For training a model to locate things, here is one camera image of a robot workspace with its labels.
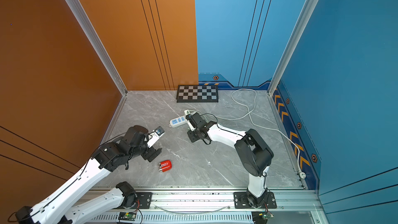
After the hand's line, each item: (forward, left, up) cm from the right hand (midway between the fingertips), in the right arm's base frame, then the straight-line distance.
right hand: (192, 134), depth 91 cm
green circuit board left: (-39, +28, -7) cm, 49 cm away
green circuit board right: (-39, -33, -7) cm, 52 cm away
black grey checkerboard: (+35, -1, -1) cm, 35 cm away
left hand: (-10, +17, +13) cm, 24 cm away
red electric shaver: (-18, +14, -2) cm, 23 cm away
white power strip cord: (+10, -42, -6) cm, 44 cm away
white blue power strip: (+10, +10, -2) cm, 15 cm away
